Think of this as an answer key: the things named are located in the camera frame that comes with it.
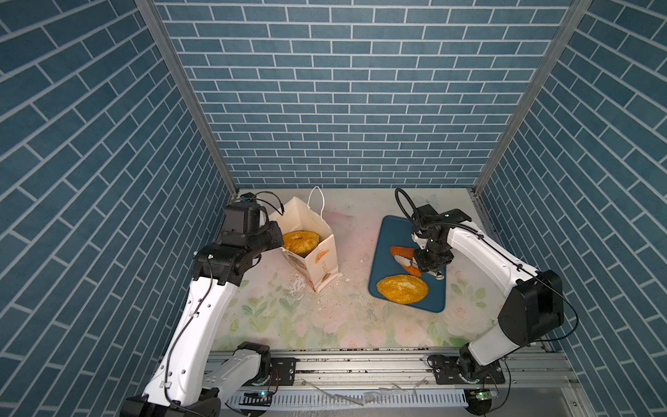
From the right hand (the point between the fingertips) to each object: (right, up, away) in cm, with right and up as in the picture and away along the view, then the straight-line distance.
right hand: (425, 263), depth 83 cm
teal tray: (-5, +9, +23) cm, 25 cm away
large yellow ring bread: (-40, +7, -2) cm, 41 cm away
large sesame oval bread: (-7, -9, +1) cm, 11 cm away
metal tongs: (-5, -1, +6) cm, 8 cm away
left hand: (-44, +12, -12) cm, 47 cm away
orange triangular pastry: (-5, +1, +8) cm, 9 cm away
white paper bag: (-33, 0, -6) cm, 34 cm away
